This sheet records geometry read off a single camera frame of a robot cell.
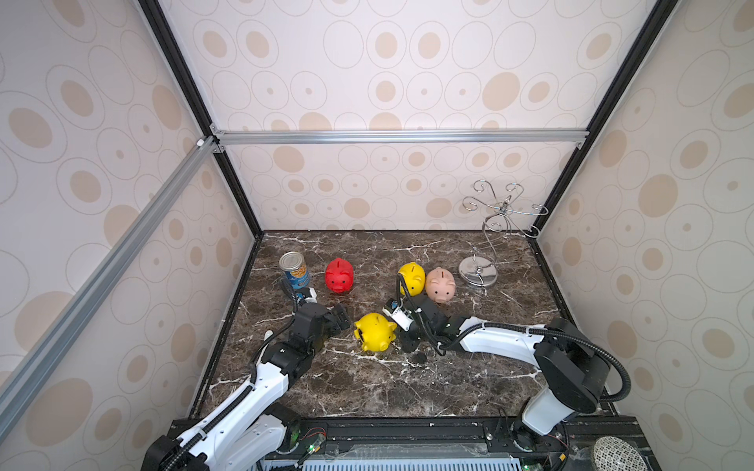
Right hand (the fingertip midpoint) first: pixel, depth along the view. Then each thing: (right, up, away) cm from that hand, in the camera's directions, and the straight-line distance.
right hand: (406, 325), depth 89 cm
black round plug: (+4, -9, -2) cm, 10 cm away
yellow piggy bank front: (+3, +14, +6) cm, 16 cm away
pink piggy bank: (+11, +12, +4) cm, 17 cm away
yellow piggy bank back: (-9, -1, -6) cm, 11 cm away
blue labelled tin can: (-37, +19, +8) cm, 42 cm away
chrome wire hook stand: (+28, +16, +17) cm, 37 cm away
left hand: (-18, +6, -7) cm, 20 cm away
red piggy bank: (-21, +15, +6) cm, 27 cm away
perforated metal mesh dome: (+48, -26, -19) cm, 58 cm away
